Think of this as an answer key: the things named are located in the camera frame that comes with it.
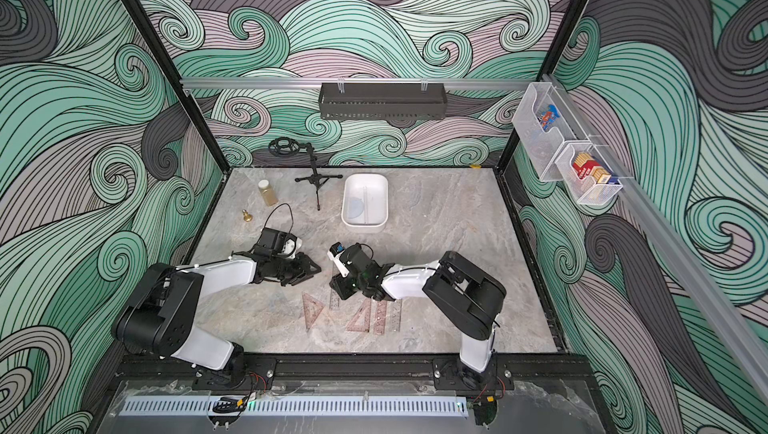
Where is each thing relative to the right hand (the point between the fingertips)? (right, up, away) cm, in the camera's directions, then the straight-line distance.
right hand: (338, 280), depth 89 cm
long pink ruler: (+13, -9, -6) cm, 17 cm away
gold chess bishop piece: (-34, +18, +15) cm, 42 cm away
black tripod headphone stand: (-18, +41, +6) cm, 45 cm away
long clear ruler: (+17, -7, -4) cm, 19 cm away
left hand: (-6, +3, +1) cm, 7 cm away
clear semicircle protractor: (+4, +21, +19) cm, 28 cm away
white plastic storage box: (+10, +27, +26) cm, 39 cm away
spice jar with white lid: (-27, +27, +15) cm, 41 cm away
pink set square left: (-7, -7, -5) cm, 11 cm away
